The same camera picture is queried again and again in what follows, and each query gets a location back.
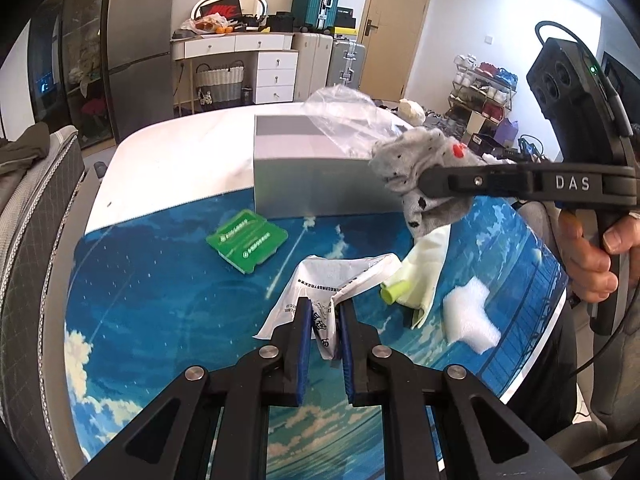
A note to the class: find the white foam piece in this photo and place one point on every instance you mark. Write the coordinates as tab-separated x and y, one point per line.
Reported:
465	318

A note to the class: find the grey refrigerator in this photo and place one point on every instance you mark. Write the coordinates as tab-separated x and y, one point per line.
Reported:
139	85

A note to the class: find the white woven laundry basket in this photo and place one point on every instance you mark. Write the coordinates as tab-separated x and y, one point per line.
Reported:
219	88

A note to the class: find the pale yellow cloth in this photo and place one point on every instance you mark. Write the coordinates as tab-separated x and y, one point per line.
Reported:
421	269

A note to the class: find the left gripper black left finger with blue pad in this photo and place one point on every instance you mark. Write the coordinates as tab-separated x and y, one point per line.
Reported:
288	381

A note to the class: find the clear plastic bag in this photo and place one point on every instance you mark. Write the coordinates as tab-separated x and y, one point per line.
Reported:
351	120

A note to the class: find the beige suitcase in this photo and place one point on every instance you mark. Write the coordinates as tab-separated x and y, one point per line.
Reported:
314	53

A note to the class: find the black camera box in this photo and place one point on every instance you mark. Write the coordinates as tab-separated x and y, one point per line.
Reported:
571	95

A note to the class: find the grey polka dot sock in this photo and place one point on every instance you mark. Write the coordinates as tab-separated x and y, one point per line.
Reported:
399	163

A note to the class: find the yellow-green foam earplug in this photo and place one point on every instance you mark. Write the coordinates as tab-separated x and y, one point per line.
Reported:
390	293

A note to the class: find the grey quilted chair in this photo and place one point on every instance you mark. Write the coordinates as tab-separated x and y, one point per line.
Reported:
43	218

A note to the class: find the wooden door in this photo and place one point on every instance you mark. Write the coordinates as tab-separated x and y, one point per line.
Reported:
391	33

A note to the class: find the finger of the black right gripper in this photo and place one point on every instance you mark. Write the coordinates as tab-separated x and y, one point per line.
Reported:
492	180

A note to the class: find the person's right hand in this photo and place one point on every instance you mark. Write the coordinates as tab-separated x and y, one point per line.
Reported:
589	266

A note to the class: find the white printed paper bag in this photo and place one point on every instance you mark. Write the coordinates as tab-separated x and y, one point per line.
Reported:
326	283

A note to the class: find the white plush bundle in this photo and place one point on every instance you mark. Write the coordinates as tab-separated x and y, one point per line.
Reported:
411	112

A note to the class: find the black red shoe box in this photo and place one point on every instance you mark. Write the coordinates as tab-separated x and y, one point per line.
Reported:
229	9

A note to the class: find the bag of oranges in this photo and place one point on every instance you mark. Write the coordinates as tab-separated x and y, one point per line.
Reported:
209	24

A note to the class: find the gold shoe rack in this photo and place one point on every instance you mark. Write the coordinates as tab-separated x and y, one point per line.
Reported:
481	94

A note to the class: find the green packet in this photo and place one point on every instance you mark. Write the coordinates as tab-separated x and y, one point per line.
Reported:
247	240

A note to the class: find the white drawer desk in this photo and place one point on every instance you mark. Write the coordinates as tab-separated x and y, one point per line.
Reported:
260	67

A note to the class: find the silver aluminium suitcase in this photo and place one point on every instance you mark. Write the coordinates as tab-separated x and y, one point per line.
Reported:
346	64

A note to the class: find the grey cardboard box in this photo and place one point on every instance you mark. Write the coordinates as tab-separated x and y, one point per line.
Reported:
299	172

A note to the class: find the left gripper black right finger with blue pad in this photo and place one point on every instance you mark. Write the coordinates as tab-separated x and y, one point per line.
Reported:
363	385

